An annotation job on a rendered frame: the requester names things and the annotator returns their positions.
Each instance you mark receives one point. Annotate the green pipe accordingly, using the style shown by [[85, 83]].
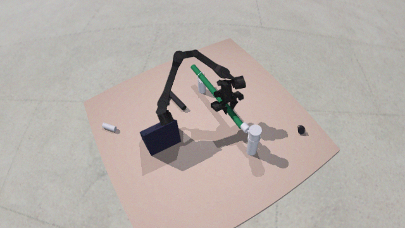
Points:
[[212, 89]]

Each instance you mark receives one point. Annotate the white cylinder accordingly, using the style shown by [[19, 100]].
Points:
[[109, 126]]

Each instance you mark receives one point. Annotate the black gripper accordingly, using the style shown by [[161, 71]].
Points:
[[229, 97]]

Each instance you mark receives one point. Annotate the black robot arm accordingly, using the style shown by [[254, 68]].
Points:
[[165, 117]]

